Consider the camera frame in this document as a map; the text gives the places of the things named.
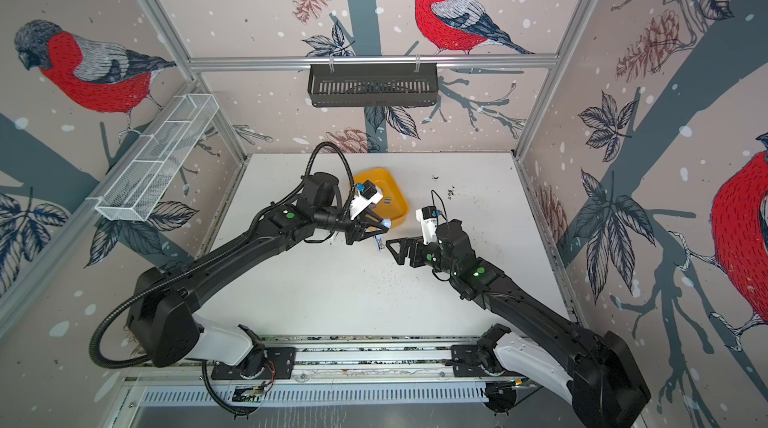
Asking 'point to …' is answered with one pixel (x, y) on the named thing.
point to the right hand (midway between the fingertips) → (396, 245)
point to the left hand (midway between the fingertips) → (383, 226)
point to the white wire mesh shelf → (145, 178)
